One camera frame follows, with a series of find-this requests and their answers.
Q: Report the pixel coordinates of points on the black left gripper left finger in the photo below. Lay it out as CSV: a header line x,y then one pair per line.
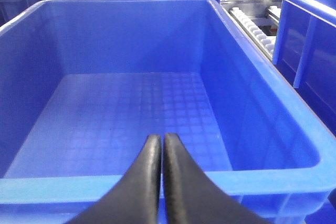
x,y
136,190

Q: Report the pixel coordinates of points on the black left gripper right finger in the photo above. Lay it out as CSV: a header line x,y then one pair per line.
x,y
189,195

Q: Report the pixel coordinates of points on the large blue plastic bin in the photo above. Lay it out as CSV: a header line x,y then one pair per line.
x,y
105,103

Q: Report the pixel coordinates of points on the steel rack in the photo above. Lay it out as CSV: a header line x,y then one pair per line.
x,y
262,3

